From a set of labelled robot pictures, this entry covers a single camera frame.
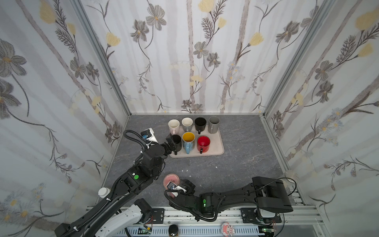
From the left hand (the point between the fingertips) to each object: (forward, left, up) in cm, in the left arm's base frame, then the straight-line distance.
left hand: (165, 137), depth 69 cm
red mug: (+14, -21, -28) cm, 38 cm away
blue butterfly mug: (+10, -11, -20) cm, 25 cm away
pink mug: (-13, -1, -19) cm, 23 cm away
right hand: (-18, -4, -21) cm, 28 cm away
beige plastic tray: (+13, -30, -31) cm, 45 cm away
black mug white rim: (+13, -3, -24) cm, 27 cm away
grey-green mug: (+25, -28, -21) cm, 43 cm away
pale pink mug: (+25, -1, -22) cm, 33 cm away
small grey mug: (+28, -10, -23) cm, 38 cm away
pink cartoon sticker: (-35, -28, -26) cm, 52 cm away
